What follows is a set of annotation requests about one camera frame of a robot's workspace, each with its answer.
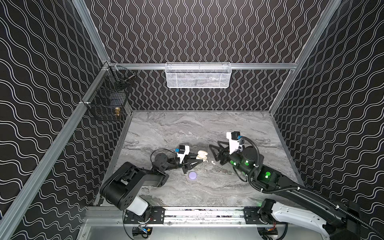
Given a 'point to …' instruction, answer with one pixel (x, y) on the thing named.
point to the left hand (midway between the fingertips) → (205, 161)
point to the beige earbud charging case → (202, 155)
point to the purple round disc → (192, 175)
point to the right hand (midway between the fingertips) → (213, 144)
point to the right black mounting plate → (251, 216)
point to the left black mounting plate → (157, 216)
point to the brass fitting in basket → (117, 110)
